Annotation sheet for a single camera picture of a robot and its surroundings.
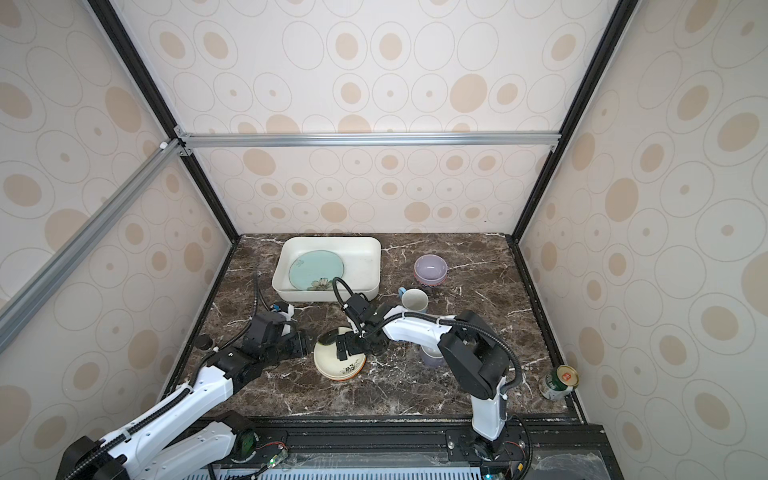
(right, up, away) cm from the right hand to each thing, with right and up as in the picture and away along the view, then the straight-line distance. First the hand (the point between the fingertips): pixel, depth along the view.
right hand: (351, 352), depth 87 cm
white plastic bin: (0, +28, +27) cm, 39 cm away
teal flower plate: (-18, +25, +25) cm, 40 cm away
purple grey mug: (+23, +1, -7) cm, 24 cm away
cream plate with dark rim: (-6, -3, -1) cm, 7 cm away
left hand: (-9, +6, -5) cm, 12 cm away
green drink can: (+53, -4, -12) cm, 55 cm away
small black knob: (-41, +4, -4) cm, 41 cm away
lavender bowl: (+25, +24, +17) cm, 39 cm away
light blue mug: (+19, +15, +7) cm, 25 cm away
